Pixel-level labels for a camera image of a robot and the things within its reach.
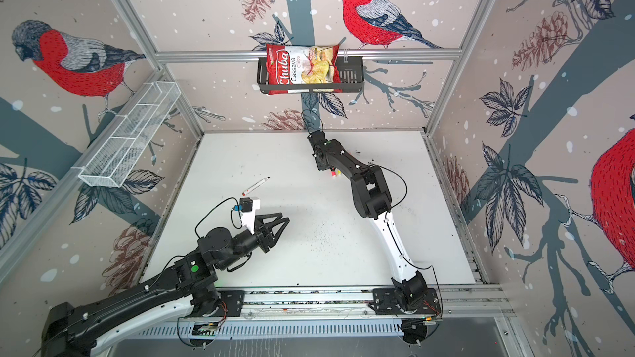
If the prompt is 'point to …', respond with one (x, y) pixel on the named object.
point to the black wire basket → (351, 78)
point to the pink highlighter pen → (333, 173)
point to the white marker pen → (255, 186)
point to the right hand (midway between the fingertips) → (327, 165)
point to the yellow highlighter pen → (339, 172)
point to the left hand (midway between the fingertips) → (284, 221)
